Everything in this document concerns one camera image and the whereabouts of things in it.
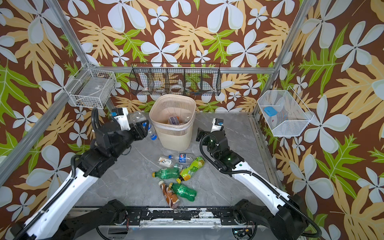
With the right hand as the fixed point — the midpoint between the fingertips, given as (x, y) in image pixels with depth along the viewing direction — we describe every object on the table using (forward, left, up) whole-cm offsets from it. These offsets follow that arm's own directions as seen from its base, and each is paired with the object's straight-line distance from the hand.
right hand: (204, 129), depth 76 cm
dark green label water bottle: (+15, +10, -6) cm, 19 cm away
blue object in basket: (+14, -40, -2) cm, 43 cm away
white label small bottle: (-8, +21, -22) cm, 32 cm away
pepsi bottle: (-5, +12, -22) cm, 26 cm away
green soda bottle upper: (-15, +21, -22) cm, 34 cm away
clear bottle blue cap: (+14, +17, -9) cm, 24 cm away
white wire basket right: (+11, -47, 0) cm, 48 cm away
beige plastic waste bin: (0, +18, -7) cm, 19 cm away
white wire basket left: (+25, +64, +8) cm, 70 cm away
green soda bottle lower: (-25, +11, -21) cm, 35 cm away
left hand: (-4, +28, +12) cm, 31 cm away
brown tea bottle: (-28, +18, -21) cm, 39 cm away
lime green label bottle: (-15, +10, -21) cm, 28 cm away
